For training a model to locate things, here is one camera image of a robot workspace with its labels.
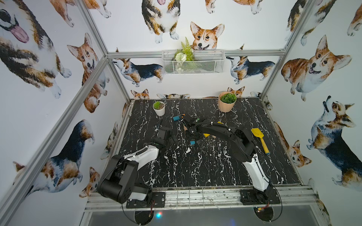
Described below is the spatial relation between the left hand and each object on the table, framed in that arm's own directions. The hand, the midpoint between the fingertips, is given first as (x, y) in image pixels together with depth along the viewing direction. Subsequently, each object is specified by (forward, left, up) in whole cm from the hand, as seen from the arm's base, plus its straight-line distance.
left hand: (171, 134), depth 93 cm
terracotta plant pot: (+25, -41, +4) cm, 48 cm away
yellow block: (+12, -36, -6) cm, 38 cm away
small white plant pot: (+22, +10, +1) cm, 24 cm away
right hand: (-2, -11, -2) cm, 12 cm away
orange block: (+20, -8, -6) cm, 22 cm away
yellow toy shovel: (+2, -60, -4) cm, 60 cm away
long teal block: (-5, -14, -2) cm, 15 cm away
